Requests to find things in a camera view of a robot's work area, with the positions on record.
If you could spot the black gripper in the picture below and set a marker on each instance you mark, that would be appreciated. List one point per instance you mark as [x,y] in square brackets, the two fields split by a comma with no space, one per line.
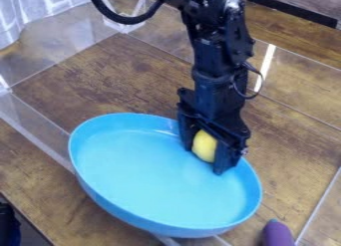
[211,107]

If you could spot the yellow lemon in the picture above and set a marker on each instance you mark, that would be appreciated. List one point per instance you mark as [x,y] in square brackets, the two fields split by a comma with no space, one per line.
[204,146]

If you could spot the blue plastic tray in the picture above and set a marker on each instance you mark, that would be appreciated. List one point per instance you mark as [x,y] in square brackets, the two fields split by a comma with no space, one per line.
[152,184]

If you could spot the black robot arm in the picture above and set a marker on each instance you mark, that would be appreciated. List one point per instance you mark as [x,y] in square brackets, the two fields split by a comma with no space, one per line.
[223,45]

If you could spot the purple eggplant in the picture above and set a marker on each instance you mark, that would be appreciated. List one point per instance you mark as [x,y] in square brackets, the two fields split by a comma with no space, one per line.
[276,234]

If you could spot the dark object at corner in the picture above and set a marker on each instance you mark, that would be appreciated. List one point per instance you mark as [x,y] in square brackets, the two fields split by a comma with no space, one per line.
[10,226]

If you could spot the white patterned curtain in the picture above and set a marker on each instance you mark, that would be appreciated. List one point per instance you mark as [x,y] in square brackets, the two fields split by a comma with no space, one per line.
[19,12]

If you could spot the clear acrylic bracket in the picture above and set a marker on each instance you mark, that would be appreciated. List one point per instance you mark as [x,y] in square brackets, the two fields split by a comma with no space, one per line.
[128,8]

